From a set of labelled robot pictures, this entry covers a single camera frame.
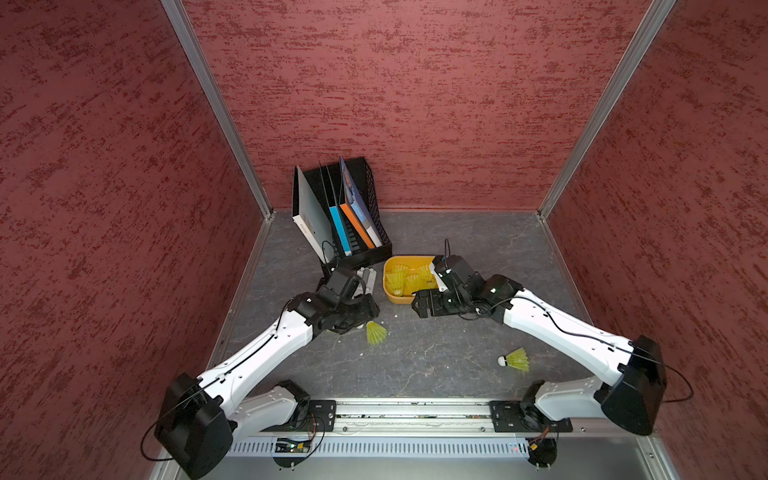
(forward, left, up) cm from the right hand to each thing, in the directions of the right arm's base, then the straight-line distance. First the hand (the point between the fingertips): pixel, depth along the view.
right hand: (427, 310), depth 77 cm
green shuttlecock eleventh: (-9, -25, -12) cm, 30 cm away
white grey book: (+24, +33, +10) cm, 42 cm away
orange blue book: (+26, +19, +13) cm, 35 cm away
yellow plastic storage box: (+16, +6, -8) cm, 19 cm away
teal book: (+24, +24, +8) cm, 35 cm away
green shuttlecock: (-1, +15, -14) cm, 20 cm away
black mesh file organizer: (+35, +29, +16) cm, 48 cm away
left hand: (-1, +16, -3) cm, 16 cm away
